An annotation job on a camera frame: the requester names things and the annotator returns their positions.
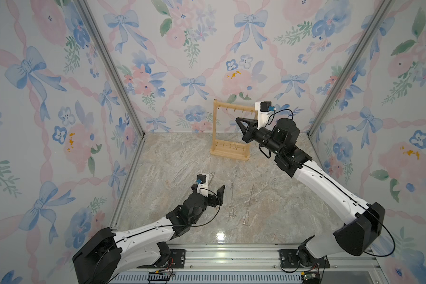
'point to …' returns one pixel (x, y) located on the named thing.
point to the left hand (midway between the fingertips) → (217, 183)
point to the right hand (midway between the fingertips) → (237, 118)
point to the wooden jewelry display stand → (240, 151)
